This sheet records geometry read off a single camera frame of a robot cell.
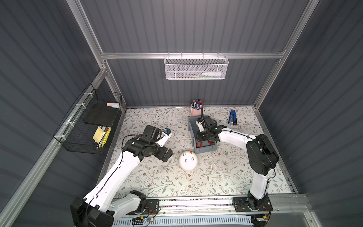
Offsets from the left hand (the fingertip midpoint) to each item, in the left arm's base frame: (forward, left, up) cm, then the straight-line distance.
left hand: (164, 149), depth 75 cm
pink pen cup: (+39, -19, -6) cm, 44 cm away
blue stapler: (+36, -50, -17) cm, 64 cm away
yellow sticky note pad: (+2, +31, +11) cm, 33 cm away
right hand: (+15, -19, -12) cm, 27 cm away
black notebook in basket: (+16, +34, +12) cm, 40 cm away
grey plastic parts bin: (+11, -22, -17) cm, 30 cm away
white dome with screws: (-3, -13, -7) cm, 15 cm away
